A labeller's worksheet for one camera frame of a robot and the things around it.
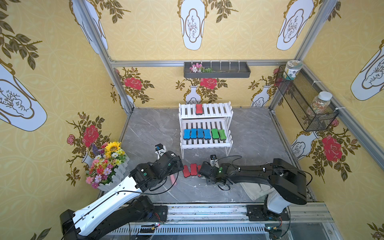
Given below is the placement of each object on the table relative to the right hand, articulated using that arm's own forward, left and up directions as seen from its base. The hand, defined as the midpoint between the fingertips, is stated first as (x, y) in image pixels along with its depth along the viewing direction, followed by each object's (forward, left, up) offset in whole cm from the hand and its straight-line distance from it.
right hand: (211, 174), depth 88 cm
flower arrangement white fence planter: (-5, +52, +18) cm, 55 cm away
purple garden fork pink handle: (-6, +21, +2) cm, 22 cm away
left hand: (0, +22, +16) cm, 27 cm away
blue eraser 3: (+19, +7, +15) cm, 25 cm away
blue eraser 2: (+18, +11, +15) cm, 26 cm away
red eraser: (+24, +8, +30) cm, 39 cm away
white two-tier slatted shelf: (+26, +4, +13) cm, 29 cm away
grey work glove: (-8, -24, 0) cm, 25 cm away
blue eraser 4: (+19, +3, +14) cm, 24 cm away
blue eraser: (+18, +15, +15) cm, 28 cm away
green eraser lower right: (+18, -6, +15) cm, 24 cm away
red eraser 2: (0, +15, +2) cm, 15 cm away
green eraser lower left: (+20, -2, +13) cm, 24 cm away
